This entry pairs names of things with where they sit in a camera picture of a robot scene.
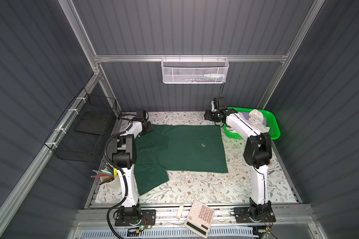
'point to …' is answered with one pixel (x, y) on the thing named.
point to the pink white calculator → (199, 218)
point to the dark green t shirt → (187, 148)
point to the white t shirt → (256, 119)
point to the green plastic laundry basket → (274, 131)
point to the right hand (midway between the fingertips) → (208, 116)
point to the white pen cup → (113, 183)
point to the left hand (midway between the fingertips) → (148, 128)
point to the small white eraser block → (179, 212)
